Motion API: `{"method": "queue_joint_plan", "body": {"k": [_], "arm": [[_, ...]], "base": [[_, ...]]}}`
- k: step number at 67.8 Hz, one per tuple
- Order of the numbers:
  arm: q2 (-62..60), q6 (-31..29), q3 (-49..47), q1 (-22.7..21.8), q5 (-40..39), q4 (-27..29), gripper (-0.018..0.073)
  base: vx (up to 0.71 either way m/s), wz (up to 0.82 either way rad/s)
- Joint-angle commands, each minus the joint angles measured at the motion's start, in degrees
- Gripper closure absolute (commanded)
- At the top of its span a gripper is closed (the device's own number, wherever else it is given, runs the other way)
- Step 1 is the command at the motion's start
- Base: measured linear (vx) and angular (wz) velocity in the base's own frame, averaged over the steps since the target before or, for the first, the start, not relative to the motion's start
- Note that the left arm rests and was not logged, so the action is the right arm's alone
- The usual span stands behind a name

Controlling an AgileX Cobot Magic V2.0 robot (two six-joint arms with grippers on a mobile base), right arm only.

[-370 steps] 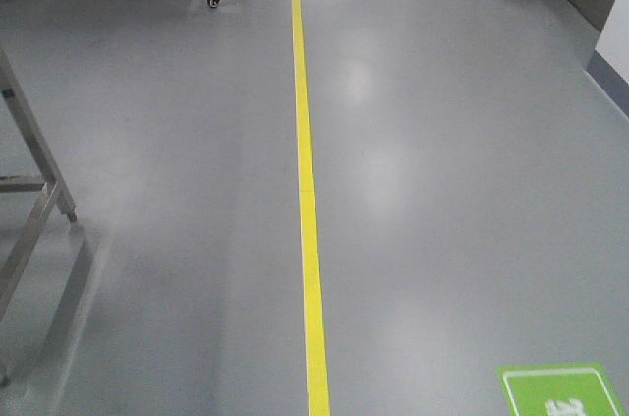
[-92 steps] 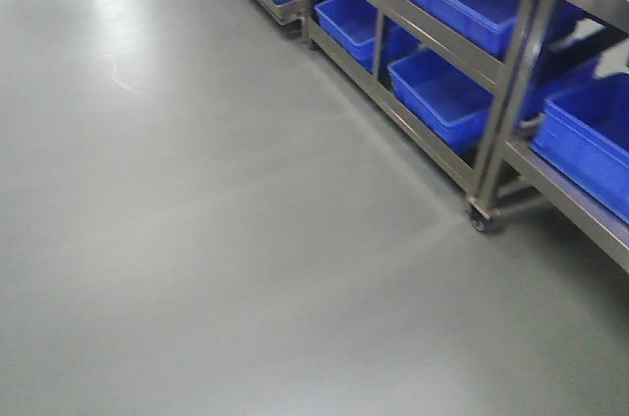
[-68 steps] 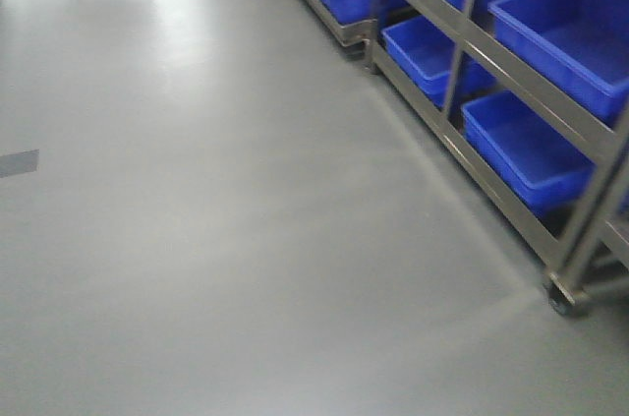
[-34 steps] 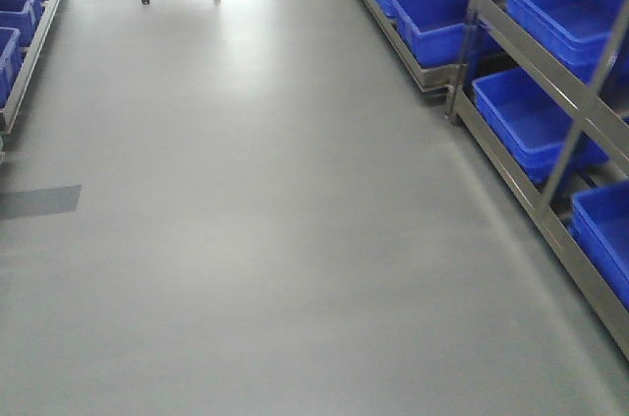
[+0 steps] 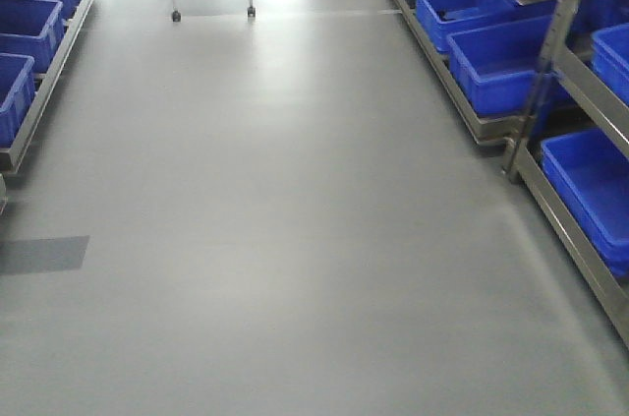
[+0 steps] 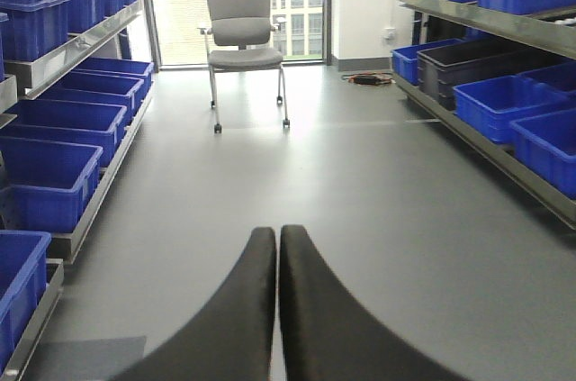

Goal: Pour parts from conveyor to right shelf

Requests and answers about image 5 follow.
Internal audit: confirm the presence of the small black item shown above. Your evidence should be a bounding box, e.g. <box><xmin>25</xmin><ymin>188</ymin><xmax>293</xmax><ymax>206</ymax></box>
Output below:
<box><xmin>438</xmin><ymin>6</ymin><xmax>474</xmax><ymax>25</ymax></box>

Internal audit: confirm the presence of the steel flow rack with rollers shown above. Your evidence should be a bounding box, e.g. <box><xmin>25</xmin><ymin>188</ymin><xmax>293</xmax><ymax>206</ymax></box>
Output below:
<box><xmin>460</xmin><ymin>0</ymin><xmax>629</xmax><ymax>349</ymax></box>

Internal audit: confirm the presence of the row of blue bins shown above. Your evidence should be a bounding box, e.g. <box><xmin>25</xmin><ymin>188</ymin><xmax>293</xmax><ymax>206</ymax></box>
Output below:
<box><xmin>539</xmin><ymin>0</ymin><xmax>629</xmax><ymax>280</ymax></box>

